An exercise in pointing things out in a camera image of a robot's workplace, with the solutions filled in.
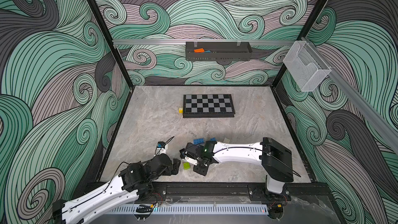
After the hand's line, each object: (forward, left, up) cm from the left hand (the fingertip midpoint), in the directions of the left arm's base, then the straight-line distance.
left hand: (174, 162), depth 76 cm
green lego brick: (0, -6, -5) cm, 8 cm away
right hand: (0, -14, -6) cm, 15 cm away
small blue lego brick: (+15, -21, -6) cm, 27 cm away
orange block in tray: (+57, -12, +28) cm, 64 cm away
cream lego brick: (+15, -29, -6) cm, 33 cm away
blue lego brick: (+14, -13, -6) cm, 20 cm away
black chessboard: (+39, -19, -4) cm, 43 cm away
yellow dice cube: (+36, 0, -5) cm, 36 cm away
